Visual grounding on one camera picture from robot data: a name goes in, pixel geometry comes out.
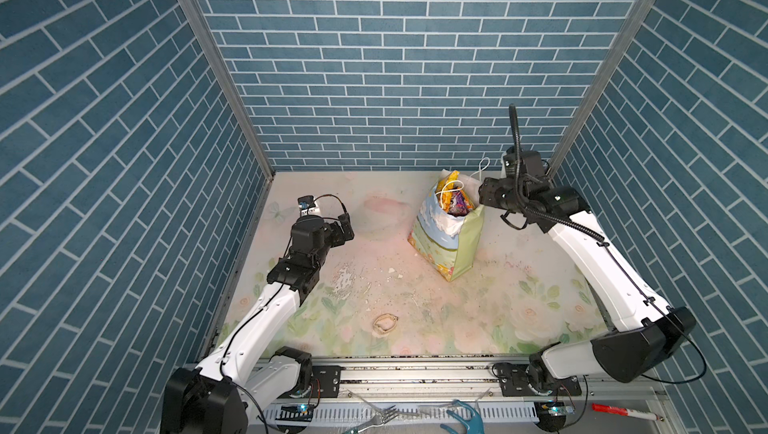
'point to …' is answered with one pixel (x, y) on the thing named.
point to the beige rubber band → (381, 331)
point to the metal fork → (384, 417)
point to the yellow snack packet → (444, 190)
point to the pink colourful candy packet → (460, 204)
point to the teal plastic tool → (475, 425)
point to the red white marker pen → (626, 412)
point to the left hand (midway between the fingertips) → (337, 217)
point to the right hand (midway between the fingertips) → (484, 186)
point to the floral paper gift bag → (450, 242)
